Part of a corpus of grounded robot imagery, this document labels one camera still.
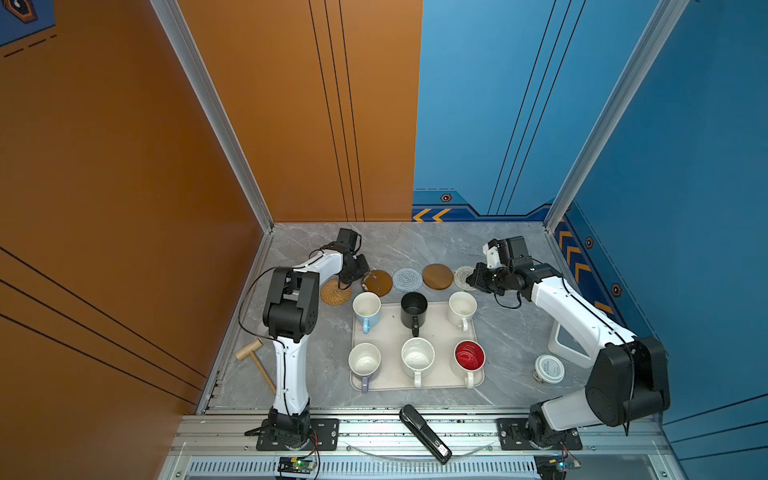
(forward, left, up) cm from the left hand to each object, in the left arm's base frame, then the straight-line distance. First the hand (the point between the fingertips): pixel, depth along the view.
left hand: (366, 269), depth 105 cm
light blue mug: (-17, -2, +2) cm, 17 cm away
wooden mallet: (-29, +32, -1) cm, 43 cm away
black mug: (-18, -16, +3) cm, 24 cm away
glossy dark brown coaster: (-5, -4, -1) cm, 6 cm away
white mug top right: (-17, -31, +4) cm, 35 cm away
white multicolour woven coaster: (-4, -33, 0) cm, 33 cm away
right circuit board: (-56, -48, -2) cm, 74 cm away
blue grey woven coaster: (-4, -14, 0) cm, 15 cm away
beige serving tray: (-23, -9, -2) cm, 25 cm away
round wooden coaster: (-3, -25, 0) cm, 25 cm away
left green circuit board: (-56, +12, -3) cm, 58 cm away
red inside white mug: (-31, -31, +1) cm, 44 cm away
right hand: (-13, -30, +14) cm, 36 cm away
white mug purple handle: (-33, -2, +1) cm, 33 cm away
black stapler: (-50, -18, +2) cm, 53 cm away
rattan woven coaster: (-10, +11, -1) cm, 15 cm away
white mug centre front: (-31, -17, 0) cm, 35 cm away
